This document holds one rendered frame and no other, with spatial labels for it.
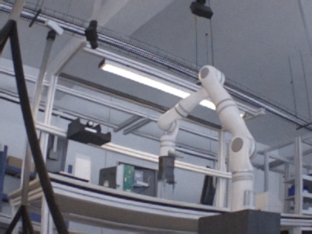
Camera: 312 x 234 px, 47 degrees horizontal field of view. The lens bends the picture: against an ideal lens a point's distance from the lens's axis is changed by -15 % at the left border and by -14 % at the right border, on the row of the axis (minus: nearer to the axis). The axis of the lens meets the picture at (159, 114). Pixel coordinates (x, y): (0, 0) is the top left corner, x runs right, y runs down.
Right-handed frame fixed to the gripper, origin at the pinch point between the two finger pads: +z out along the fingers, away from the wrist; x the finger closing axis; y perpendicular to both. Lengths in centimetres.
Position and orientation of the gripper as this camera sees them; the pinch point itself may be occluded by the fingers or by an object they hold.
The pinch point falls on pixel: (168, 194)
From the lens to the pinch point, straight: 183.0
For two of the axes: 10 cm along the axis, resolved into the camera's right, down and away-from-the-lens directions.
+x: -7.5, -3.0, -5.9
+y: -6.6, 2.7, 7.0
